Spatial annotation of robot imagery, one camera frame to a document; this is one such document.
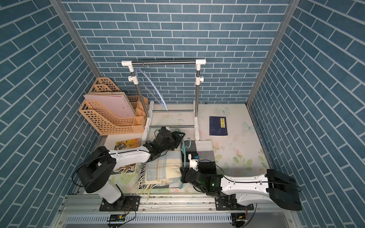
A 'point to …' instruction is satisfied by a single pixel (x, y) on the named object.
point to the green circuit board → (117, 217)
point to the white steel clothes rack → (149, 124)
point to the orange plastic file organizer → (105, 85)
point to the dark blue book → (217, 126)
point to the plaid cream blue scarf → (163, 170)
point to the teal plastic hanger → (183, 148)
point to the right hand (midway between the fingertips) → (180, 170)
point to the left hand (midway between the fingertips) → (189, 137)
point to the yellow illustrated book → (126, 145)
